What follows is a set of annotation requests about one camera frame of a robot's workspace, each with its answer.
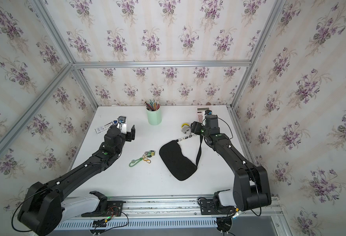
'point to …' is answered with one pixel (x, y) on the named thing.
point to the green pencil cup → (154, 117)
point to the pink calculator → (199, 110)
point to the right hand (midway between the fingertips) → (197, 125)
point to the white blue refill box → (105, 127)
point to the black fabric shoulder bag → (180, 167)
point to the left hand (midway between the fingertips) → (130, 125)
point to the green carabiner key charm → (147, 154)
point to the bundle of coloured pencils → (152, 105)
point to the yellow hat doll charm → (186, 128)
